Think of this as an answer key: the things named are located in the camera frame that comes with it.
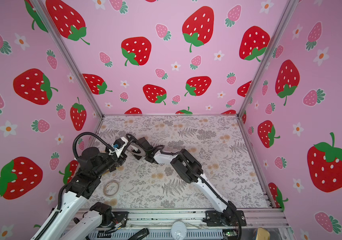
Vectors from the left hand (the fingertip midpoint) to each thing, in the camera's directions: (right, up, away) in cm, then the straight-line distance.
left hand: (127, 141), depth 70 cm
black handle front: (+7, -42, -4) cm, 43 cm away
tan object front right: (+63, -43, -3) cm, 76 cm away
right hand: (-7, -7, +28) cm, 30 cm away
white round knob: (+24, -40, -4) cm, 47 cm away
